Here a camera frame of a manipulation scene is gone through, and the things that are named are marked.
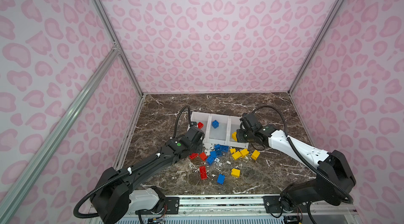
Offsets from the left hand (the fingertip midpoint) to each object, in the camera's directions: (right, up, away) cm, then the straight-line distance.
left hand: (199, 140), depth 83 cm
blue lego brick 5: (+11, -19, -2) cm, 22 cm away
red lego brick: (-3, -9, +4) cm, 10 cm away
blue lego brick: (+9, +7, +15) cm, 19 cm away
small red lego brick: (0, +6, +17) cm, 18 cm away
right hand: (+22, +3, +2) cm, 22 cm away
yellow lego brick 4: (+19, -17, -2) cm, 25 cm away
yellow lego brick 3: (+31, -9, +5) cm, 33 cm away
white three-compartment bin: (+11, +3, +17) cm, 21 cm away
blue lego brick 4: (+5, -11, +2) cm, 12 cm away
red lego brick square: (+2, -10, +6) cm, 12 cm away
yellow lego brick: (+21, -9, +5) cm, 23 cm away
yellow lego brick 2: (+25, -8, +5) cm, 26 cm away
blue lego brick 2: (+14, -6, +8) cm, 17 cm away
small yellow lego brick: (+19, -7, +7) cm, 22 cm away
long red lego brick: (+2, -17, -1) cm, 17 cm away
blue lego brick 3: (+8, -9, +6) cm, 13 cm away
